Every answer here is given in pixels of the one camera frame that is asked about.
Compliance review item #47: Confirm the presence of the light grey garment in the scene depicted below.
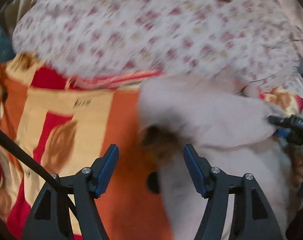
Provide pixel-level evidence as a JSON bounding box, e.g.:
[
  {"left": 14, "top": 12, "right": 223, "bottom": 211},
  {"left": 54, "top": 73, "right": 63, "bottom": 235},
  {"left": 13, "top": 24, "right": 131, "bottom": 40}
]
[{"left": 138, "top": 76, "right": 290, "bottom": 239}]

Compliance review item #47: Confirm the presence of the person's right hand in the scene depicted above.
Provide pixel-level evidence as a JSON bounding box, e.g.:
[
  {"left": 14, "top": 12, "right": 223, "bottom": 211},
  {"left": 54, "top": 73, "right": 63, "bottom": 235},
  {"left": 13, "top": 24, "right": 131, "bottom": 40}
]
[{"left": 291, "top": 151, "right": 303, "bottom": 188}]

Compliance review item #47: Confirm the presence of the orange red patterned blanket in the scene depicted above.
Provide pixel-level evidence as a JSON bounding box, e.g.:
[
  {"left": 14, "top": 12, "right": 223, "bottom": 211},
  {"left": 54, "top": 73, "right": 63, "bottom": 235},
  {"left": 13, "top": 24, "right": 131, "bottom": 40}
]
[{"left": 0, "top": 54, "right": 299, "bottom": 239}]

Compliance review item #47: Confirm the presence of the floral white bed sheet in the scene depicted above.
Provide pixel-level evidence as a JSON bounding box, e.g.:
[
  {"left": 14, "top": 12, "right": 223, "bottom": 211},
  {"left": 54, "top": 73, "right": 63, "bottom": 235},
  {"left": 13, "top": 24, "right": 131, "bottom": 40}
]
[{"left": 12, "top": 0, "right": 303, "bottom": 96}]

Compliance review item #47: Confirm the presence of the beige cloth at left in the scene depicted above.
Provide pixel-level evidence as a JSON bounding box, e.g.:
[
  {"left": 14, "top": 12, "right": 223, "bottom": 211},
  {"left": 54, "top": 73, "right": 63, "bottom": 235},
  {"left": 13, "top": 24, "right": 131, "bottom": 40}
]
[{"left": 0, "top": 0, "right": 38, "bottom": 36}]

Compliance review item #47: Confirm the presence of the black cable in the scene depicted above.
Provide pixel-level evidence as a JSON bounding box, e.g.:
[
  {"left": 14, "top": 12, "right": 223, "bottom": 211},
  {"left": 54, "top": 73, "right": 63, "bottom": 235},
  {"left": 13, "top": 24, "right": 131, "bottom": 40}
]
[{"left": 0, "top": 121, "right": 77, "bottom": 217}]

